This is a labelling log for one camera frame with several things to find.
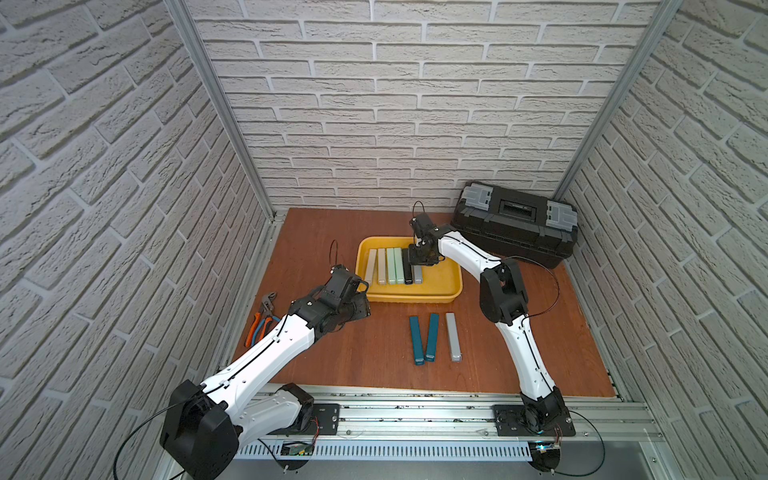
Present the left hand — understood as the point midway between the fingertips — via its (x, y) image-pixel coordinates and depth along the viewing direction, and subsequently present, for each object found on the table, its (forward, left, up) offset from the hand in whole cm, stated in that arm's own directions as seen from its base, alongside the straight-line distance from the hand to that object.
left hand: (365, 299), depth 81 cm
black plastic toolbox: (+25, -49, +4) cm, 55 cm away
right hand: (+23, -18, -11) cm, 31 cm away
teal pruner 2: (-7, -20, -11) cm, 23 cm away
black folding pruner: (+17, -13, -10) cm, 24 cm away
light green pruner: (+18, -10, -10) cm, 23 cm away
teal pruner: (-8, -15, -11) cm, 20 cm away
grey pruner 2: (+15, -17, -9) cm, 24 cm away
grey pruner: (-7, -26, -10) cm, 28 cm away
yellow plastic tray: (+13, -25, -11) cm, 30 cm away
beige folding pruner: (+18, 0, -10) cm, 21 cm away
